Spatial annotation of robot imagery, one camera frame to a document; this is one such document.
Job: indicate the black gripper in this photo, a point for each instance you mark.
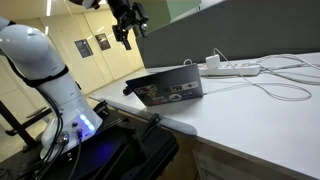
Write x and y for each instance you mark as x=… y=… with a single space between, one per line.
x=126 y=16

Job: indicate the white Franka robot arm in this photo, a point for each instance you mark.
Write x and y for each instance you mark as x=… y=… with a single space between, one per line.
x=33 y=53

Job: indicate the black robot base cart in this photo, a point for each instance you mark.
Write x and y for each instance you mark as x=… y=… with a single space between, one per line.
x=110 y=150

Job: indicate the green panel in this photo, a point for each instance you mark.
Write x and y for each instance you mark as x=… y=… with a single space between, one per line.
x=166 y=10

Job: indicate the small black clip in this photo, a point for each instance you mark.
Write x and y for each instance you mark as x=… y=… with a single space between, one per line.
x=126 y=90

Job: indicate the white charger plug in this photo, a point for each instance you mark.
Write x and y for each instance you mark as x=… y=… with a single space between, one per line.
x=212 y=62

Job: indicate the black table clamp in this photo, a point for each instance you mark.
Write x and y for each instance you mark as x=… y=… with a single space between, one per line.
x=153 y=121

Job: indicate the ceiling light strip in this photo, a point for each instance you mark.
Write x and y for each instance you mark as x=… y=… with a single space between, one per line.
x=48 y=8

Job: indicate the grey partition panel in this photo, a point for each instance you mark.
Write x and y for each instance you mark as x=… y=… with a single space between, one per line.
x=233 y=30

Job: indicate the white power strip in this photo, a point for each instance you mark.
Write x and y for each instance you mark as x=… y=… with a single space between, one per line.
x=233 y=69

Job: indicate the black metal stand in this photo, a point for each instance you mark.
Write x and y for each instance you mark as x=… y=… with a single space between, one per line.
x=16 y=128

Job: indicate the dark wall poster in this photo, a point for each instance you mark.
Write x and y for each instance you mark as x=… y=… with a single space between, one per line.
x=103 y=41
x=83 y=48

